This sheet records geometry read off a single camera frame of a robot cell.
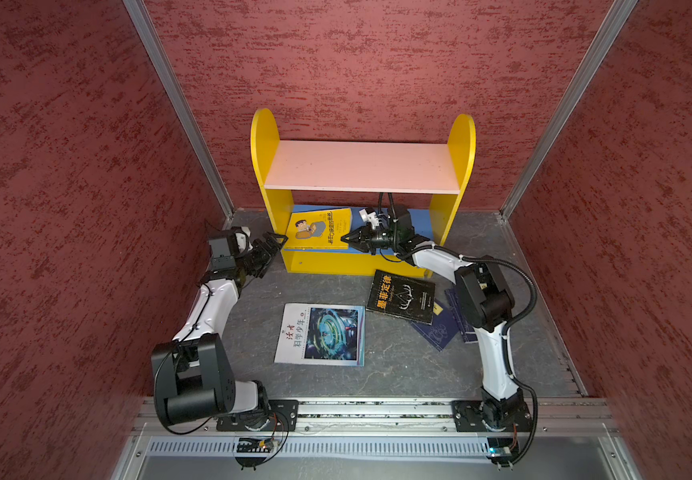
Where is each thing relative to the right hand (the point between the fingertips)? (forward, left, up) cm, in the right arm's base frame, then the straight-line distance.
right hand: (341, 244), depth 89 cm
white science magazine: (-21, +6, -16) cm, 28 cm away
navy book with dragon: (-21, -30, -17) cm, 41 cm away
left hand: (-3, +17, +1) cm, 17 cm away
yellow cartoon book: (+6, +6, +1) cm, 9 cm away
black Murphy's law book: (-10, -20, -15) cm, 27 cm away
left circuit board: (-48, +23, -19) cm, 57 cm away
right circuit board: (-51, -38, -18) cm, 66 cm away
